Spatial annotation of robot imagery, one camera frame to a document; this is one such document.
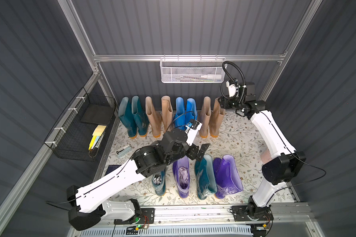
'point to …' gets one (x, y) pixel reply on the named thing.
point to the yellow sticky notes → (96, 135)
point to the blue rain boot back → (191, 110)
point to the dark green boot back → (138, 112)
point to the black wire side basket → (70, 138)
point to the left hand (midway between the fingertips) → (202, 142)
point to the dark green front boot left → (159, 180)
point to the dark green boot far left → (125, 113)
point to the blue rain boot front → (180, 118)
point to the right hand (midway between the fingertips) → (226, 97)
